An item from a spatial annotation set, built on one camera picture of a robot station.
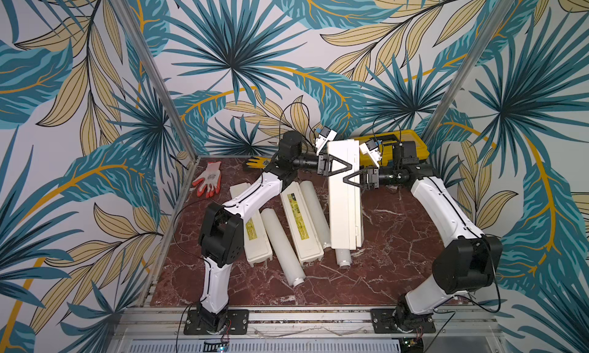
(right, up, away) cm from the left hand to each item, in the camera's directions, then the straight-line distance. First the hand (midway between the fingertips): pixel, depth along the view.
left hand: (349, 170), depth 70 cm
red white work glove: (-56, -4, +36) cm, 67 cm away
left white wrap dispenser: (-30, -26, +12) cm, 42 cm away
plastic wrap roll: (-18, -35, +9) cm, 40 cm away
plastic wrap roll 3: (+1, -31, +13) cm, 34 cm away
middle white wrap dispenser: (-14, -20, +16) cm, 29 cm away
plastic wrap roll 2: (-8, -16, +22) cm, 29 cm away
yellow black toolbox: (+25, +14, +36) cm, 46 cm away
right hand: (-1, -3, +3) cm, 4 cm away
